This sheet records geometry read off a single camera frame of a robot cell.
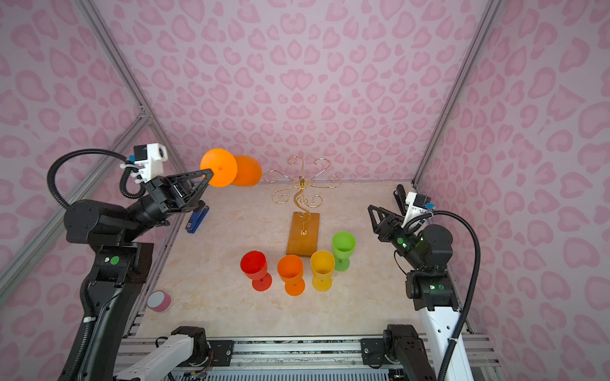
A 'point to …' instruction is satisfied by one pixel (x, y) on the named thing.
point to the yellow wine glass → (322, 263)
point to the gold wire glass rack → (301, 182)
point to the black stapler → (399, 194)
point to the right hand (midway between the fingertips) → (372, 206)
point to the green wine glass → (344, 244)
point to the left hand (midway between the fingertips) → (214, 175)
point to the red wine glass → (254, 265)
